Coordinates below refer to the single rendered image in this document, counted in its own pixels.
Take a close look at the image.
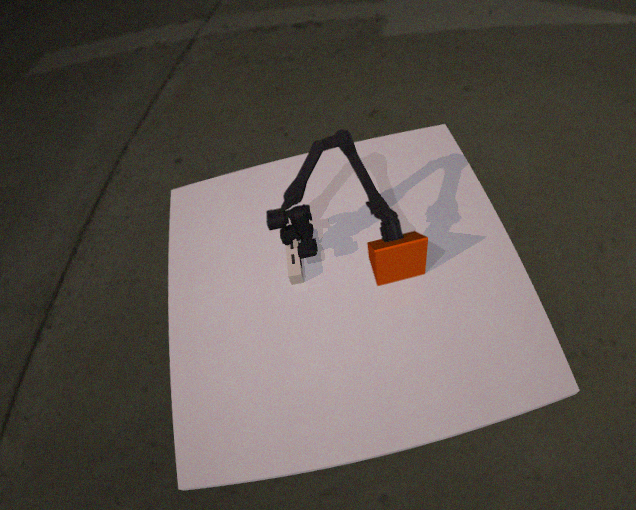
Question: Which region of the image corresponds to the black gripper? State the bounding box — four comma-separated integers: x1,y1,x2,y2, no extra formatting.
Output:
292,212,317,259

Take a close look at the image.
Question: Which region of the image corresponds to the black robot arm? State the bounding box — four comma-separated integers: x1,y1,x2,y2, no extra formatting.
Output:
266,129,404,245

